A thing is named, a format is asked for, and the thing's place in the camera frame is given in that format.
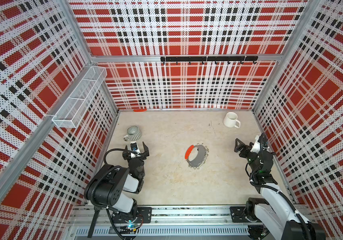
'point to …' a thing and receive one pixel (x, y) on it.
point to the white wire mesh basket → (69, 112)
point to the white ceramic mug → (230, 120)
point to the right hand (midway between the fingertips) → (243, 141)
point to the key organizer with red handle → (200, 158)
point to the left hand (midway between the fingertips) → (134, 146)
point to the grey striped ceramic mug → (133, 133)
